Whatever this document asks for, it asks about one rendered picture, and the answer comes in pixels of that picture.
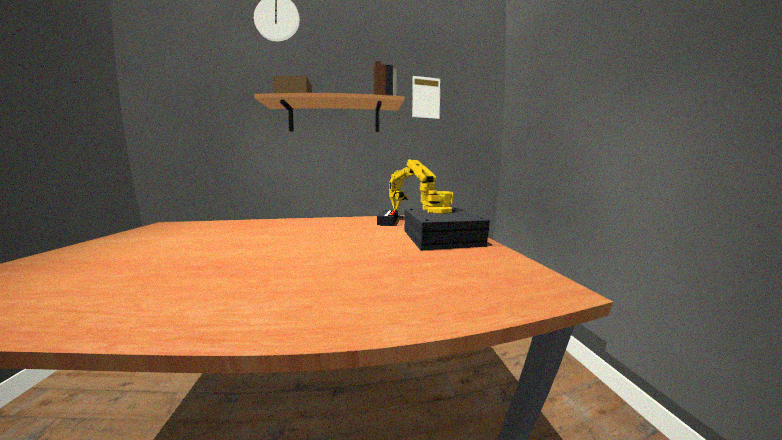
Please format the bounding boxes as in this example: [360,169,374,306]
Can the black power strip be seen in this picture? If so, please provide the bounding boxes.
[377,210,405,226]

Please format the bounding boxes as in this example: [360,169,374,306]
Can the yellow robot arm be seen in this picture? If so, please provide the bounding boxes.
[389,160,452,214]

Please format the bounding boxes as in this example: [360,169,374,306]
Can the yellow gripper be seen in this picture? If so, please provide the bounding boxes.
[389,190,410,210]

